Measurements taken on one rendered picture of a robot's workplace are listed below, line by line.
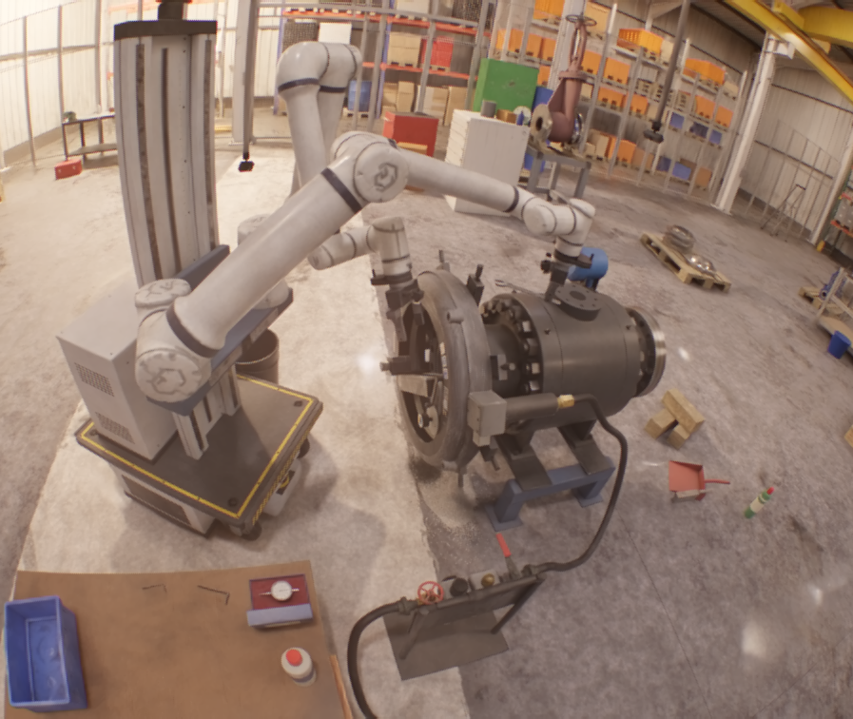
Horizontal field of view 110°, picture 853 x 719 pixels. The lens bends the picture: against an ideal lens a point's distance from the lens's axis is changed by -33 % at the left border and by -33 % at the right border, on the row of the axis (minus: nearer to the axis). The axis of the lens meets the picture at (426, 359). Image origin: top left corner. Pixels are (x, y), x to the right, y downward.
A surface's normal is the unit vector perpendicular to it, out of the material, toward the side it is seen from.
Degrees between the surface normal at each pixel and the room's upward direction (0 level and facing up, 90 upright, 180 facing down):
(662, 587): 0
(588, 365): 55
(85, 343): 0
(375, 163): 86
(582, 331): 29
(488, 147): 90
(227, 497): 0
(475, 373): 51
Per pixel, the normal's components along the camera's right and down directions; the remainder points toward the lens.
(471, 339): 0.27, -0.29
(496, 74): 0.19, 0.62
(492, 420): 0.32, 0.28
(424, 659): 0.15, -0.78
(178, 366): 0.42, 0.63
